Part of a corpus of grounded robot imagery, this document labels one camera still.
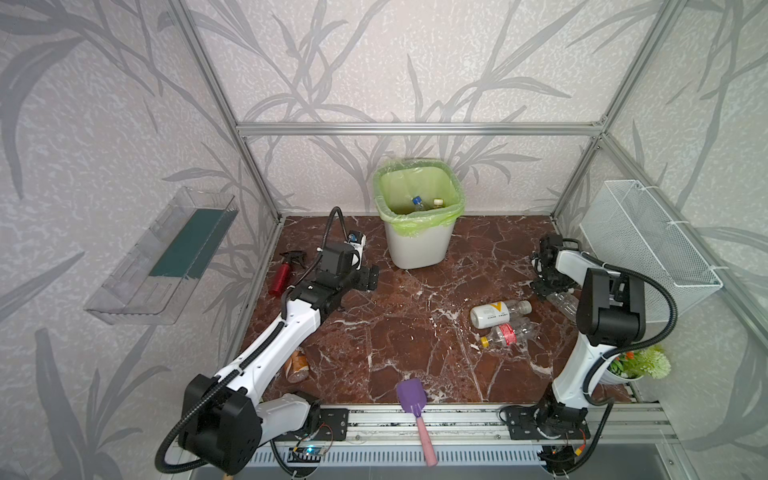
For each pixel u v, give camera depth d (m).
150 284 0.64
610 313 0.52
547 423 0.68
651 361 0.69
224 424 0.38
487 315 0.87
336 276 0.60
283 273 1.00
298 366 0.79
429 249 1.00
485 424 0.75
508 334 0.84
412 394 0.78
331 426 0.72
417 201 1.05
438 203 1.00
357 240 0.71
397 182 0.97
